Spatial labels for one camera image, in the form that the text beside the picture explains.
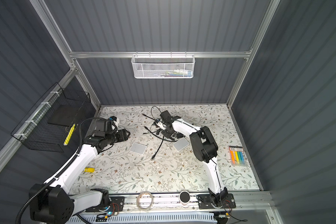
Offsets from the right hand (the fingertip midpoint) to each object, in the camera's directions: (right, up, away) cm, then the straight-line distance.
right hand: (169, 132), depth 101 cm
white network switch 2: (+8, -8, -5) cm, 12 cm away
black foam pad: (-55, +12, -26) cm, 62 cm away
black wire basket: (-62, +5, -29) cm, 69 cm away
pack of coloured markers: (+44, -15, -12) cm, 48 cm away
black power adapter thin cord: (-13, 0, +2) cm, 13 cm away
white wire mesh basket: (-6, +57, +23) cm, 62 cm away
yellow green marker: (-50, +2, -31) cm, 59 cm away
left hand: (-26, +1, -18) cm, 32 cm away
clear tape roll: (-9, -34, -27) cm, 44 cm away
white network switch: (-22, -10, -7) cm, 25 cm away
